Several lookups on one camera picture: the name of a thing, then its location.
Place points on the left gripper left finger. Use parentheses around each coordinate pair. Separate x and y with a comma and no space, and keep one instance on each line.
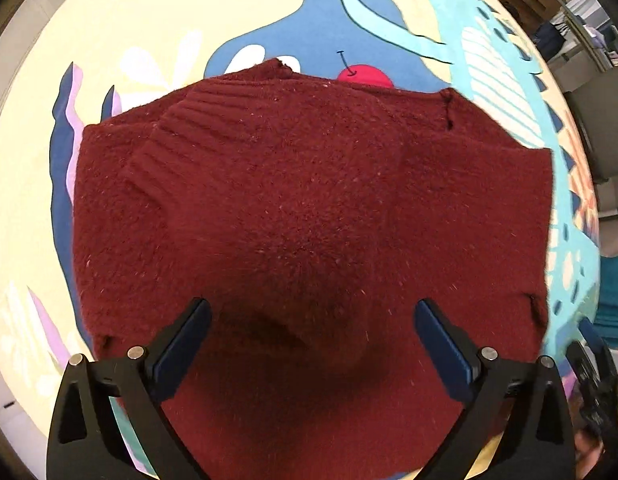
(85,440)

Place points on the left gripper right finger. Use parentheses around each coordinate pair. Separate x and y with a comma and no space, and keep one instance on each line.
(526,398)

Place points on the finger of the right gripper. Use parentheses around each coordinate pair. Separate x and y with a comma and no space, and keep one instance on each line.
(605,375)
(596,416)

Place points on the dark red knit sweater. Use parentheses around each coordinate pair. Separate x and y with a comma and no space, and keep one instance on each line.
(312,214)

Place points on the desk with white legs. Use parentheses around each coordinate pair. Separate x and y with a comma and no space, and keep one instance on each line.
(586,27)

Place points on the grey upholstered chair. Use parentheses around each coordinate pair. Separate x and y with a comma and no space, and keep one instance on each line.
(594,107)

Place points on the dinosaur print bed cover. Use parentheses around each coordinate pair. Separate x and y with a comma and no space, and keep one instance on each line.
(98,59)

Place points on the teal cloth right side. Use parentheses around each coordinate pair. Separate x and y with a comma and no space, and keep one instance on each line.
(606,318)

